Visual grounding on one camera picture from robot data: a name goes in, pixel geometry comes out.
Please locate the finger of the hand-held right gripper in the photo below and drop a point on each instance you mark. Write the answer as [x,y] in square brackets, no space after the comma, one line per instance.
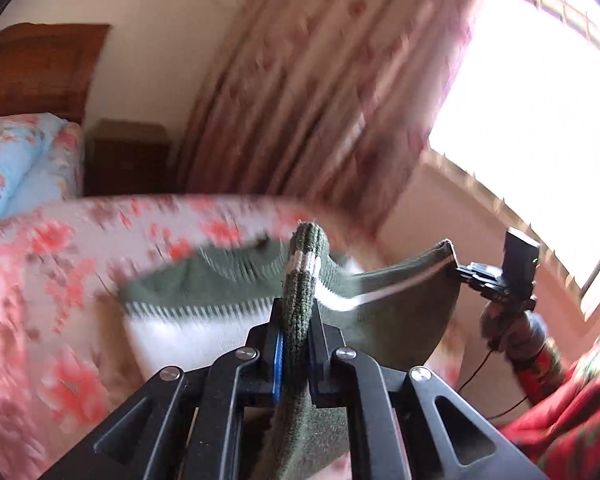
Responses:
[475,280]
[485,267]

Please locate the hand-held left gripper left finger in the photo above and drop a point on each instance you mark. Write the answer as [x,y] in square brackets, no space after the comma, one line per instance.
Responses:
[279,360]

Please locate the person's right hand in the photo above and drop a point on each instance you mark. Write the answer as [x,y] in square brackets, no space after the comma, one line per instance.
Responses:
[512,332]

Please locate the light blue floral folded quilt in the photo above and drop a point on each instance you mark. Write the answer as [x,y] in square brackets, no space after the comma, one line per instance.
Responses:
[15,160]

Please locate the pink floral bed quilt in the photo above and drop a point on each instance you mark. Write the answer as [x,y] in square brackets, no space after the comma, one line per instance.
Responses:
[55,280]

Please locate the person's right forearm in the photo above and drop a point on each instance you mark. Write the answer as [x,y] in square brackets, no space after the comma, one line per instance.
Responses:
[542,370]

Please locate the dark wooden nightstand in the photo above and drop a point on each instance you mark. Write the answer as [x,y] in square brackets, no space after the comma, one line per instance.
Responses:
[127,160]

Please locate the large carved wooden headboard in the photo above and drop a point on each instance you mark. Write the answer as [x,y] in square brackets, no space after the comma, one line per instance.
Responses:
[35,70]

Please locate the green knit sweater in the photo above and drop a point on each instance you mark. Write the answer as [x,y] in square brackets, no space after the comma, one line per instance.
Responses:
[305,270]

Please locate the bright window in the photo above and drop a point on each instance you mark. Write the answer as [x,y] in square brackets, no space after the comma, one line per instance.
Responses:
[525,110]

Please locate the pink floral curtain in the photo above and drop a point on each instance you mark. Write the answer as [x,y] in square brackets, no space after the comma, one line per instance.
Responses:
[320,85]

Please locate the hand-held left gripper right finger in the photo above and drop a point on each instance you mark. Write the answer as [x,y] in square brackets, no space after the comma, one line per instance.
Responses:
[326,352]

